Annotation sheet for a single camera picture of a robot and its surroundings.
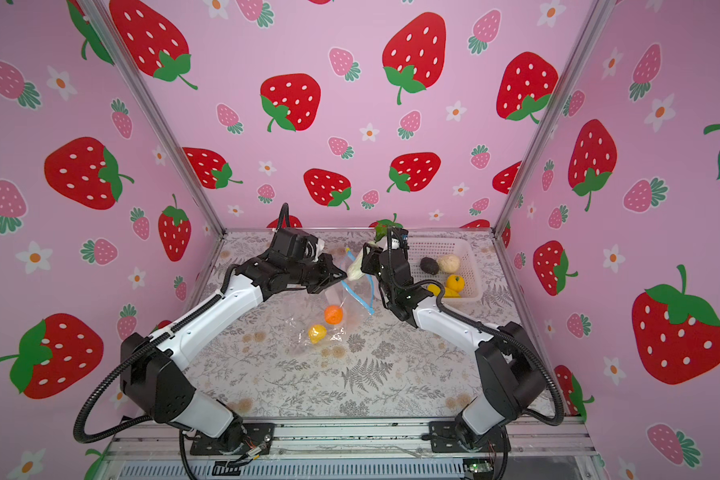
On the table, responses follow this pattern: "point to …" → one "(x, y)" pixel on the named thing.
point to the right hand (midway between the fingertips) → (365, 245)
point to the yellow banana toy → (434, 289)
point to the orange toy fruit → (333, 314)
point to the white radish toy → (355, 271)
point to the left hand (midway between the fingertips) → (350, 273)
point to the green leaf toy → (384, 225)
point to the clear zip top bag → (358, 300)
